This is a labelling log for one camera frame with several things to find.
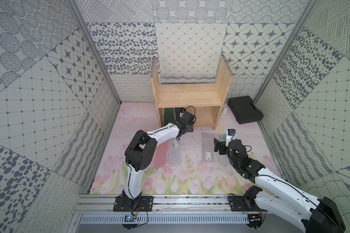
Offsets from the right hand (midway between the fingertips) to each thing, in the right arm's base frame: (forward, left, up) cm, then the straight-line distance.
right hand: (223, 140), depth 82 cm
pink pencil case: (-3, +37, -13) cm, 39 cm away
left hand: (+16, +22, -4) cm, 27 cm away
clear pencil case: (-5, -1, -14) cm, 15 cm away
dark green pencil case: (+24, +34, -6) cm, 42 cm away
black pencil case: (+8, +19, 0) cm, 21 cm away
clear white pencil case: (-3, +29, -15) cm, 32 cm away
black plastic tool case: (+34, -24, -10) cm, 43 cm away
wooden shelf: (+19, +10, +14) cm, 26 cm away
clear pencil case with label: (+3, +7, -15) cm, 17 cm away
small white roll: (+29, -7, -9) cm, 31 cm away
